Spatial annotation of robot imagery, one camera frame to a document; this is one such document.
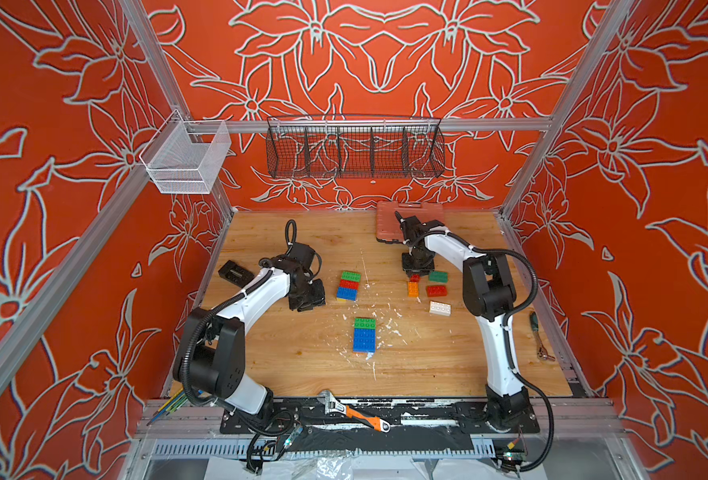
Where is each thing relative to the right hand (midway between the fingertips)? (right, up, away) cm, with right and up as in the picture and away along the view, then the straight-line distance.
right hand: (413, 270), depth 102 cm
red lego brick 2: (+6, -6, -7) cm, 11 cm away
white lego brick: (+6, -11, -12) cm, 17 cm away
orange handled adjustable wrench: (-15, -35, -30) cm, 48 cm away
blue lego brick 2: (-18, -17, -18) cm, 30 cm away
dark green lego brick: (-23, -1, -4) cm, 24 cm away
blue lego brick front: (-18, -20, -20) cm, 33 cm away
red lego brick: (-22, -4, -7) cm, 24 cm away
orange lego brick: (-1, -6, -7) cm, 9 cm away
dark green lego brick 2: (+8, -2, -4) cm, 9 cm away
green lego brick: (-17, -14, -16) cm, 27 cm away
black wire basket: (-21, +42, -4) cm, 47 cm away
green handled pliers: (+32, -21, -19) cm, 43 cm away
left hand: (-30, -8, -14) cm, 34 cm away
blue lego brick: (-23, -6, -9) cm, 26 cm away
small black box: (-60, -1, -4) cm, 60 cm away
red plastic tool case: (-8, +15, +5) cm, 18 cm away
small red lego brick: (0, -2, -4) cm, 4 cm away
